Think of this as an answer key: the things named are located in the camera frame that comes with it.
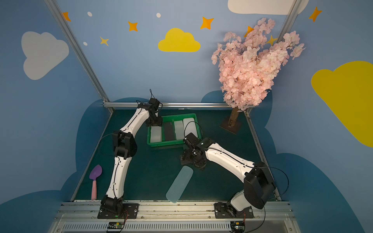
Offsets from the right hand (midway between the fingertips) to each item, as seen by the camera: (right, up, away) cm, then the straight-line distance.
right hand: (189, 160), depth 82 cm
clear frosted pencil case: (-8, +17, +26) cm, 32 cm away
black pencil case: (-15, +16, +26) cm, 34 cm away
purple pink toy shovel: (-57, -8, +4) cm, 58 cm away
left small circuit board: (-37, -30, -10) cm, 49 cm away
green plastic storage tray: (-14, +26, +33) cm, 44 cm away
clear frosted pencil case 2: (-23, +14, +17) cm, 32 cm away
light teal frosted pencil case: (-6, -14, +1) cm, 15 cm away
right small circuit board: (+25, -32, -9) cm, 41 cm away
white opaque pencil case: (+1, +19, +27) cm, 33 cm away
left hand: (-23, +22, +22) cm, 38 cm away
